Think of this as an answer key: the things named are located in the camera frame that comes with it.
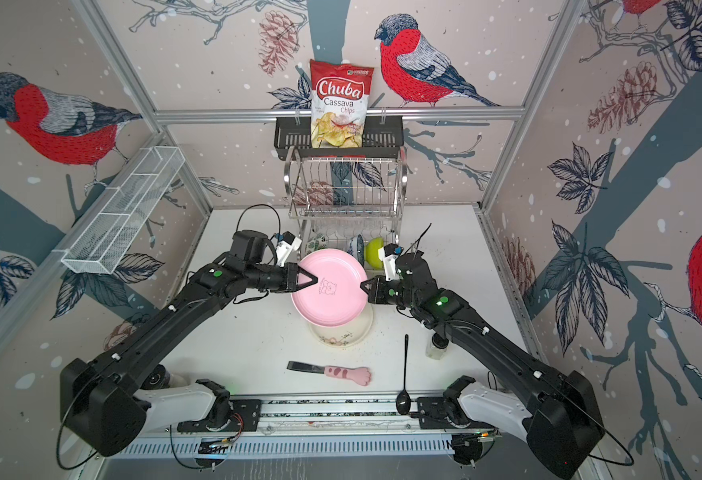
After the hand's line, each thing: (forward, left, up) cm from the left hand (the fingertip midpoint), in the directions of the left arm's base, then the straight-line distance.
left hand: (313, 281), depth 72 cm
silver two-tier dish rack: (+53, -5, -24) cm, 58 cm away
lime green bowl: (+18, -15, -12) cm, 27 cm away
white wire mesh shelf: (+10, +52, +7) cm, 53 cm away
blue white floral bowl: (+17, -11, -9) cm, 22 cm away
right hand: (0, -11, -5) cm, 12 cm away
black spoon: (-22, -23, -24) cm, 40 cm away
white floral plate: (-5, -8, -22) cm, 24 cm away
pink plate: (-2, -6, -4) cm, 7 cm away
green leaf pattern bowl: (+24, +2, -14) cm, 28 cm away
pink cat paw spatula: (-16, -11, -23) cm, 30 cm away
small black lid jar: (-12, -32, -15) cm, 37 cm away
